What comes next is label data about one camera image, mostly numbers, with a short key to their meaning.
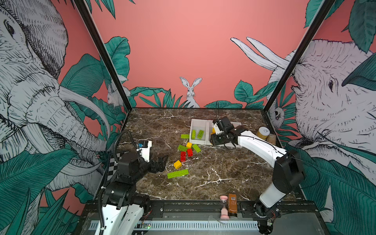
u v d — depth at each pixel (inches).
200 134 40.8
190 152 37.6
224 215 27.8
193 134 40.0
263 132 39.8
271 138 38.5
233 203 28.8
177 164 34.7
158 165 24.1
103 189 18.8
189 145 37.6
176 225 27.6
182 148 38.2
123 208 17.7
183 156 36.5
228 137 24.7
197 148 38.6
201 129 41.8
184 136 40.8
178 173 33.8
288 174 17.6
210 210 30.0
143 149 23.3
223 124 27.4
